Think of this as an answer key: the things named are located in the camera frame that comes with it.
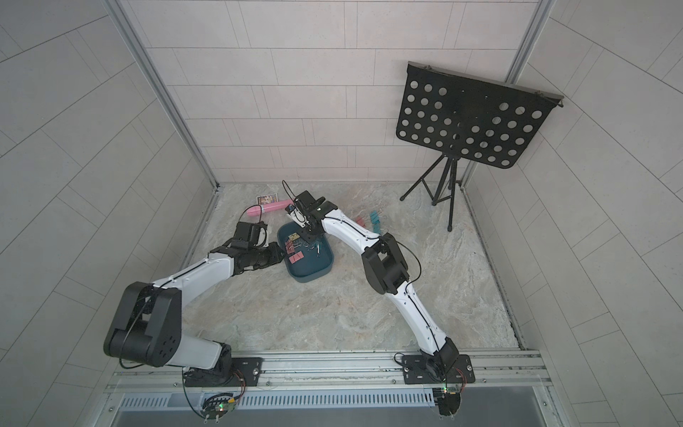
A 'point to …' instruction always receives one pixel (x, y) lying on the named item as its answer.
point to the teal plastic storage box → (307, 261)
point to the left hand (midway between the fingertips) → (289, 250)
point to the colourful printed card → (267, 198)
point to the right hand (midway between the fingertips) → (309, 231)
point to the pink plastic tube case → (255, 211)
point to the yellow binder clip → (293, 237)
